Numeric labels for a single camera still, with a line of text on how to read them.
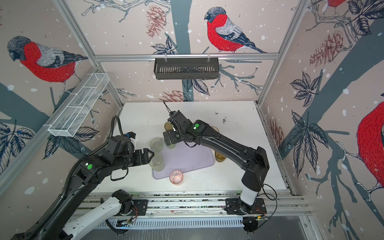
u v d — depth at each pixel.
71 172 0.44
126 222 0.71
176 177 0.83
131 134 0.63
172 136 0.66
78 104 0.79
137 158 0.60
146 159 0.61
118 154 0.51
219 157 0.90
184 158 0.89
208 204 0.76
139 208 0.73
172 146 0.95
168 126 0.99
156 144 0.93
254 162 0.42
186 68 1.06
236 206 0.73
